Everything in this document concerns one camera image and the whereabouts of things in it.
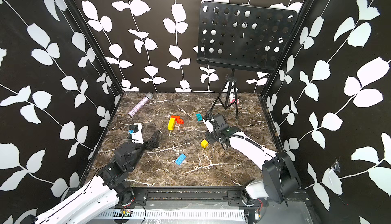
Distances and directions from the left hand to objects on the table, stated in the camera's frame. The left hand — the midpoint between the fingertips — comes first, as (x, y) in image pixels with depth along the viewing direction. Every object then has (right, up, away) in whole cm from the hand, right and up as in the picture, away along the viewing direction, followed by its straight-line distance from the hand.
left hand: (151, 128), depth 75 cm
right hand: (+28, -3, +12) cm, 31 cm away
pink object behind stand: (+50, +16, +37) cm, 64 cm away
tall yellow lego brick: (+5, 0, +25) cm, 26 cm away
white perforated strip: (+11, -39, -5) cm, 41 cm away
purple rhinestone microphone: (-16, +19, +39) cm, 46 cm away
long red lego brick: (+9, +3, +28) cm, 29 cm away
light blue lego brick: (+13, -19, +11) cm, 25 cm away
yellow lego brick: (+27, -11, +16) cm, 33 cm away
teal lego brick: (+24, +4, +29) cm, 38 cm away
